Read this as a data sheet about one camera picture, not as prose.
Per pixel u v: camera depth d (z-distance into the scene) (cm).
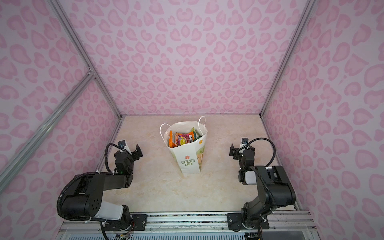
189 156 79
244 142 79
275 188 45
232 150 86
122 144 77
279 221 74
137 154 83
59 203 40
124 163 69
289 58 86
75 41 79
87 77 88
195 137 86
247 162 70
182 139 82
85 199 44
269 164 68
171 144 78
